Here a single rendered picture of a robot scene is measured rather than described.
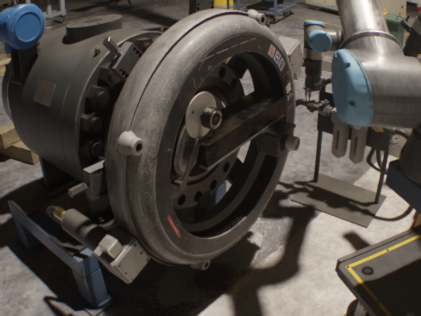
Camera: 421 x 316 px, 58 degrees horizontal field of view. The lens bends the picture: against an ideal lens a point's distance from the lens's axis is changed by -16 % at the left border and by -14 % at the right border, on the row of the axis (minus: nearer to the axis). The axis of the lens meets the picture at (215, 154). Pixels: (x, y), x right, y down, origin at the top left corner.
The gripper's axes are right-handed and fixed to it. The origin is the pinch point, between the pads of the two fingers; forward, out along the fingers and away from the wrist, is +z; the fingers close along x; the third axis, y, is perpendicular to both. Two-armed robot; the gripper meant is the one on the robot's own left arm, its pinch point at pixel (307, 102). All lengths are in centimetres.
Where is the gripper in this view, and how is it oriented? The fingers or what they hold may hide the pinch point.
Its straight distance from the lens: 188.3
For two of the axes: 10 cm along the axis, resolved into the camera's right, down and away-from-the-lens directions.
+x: -4.0, -4.3, 8.1
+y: 9.2, -2.1, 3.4
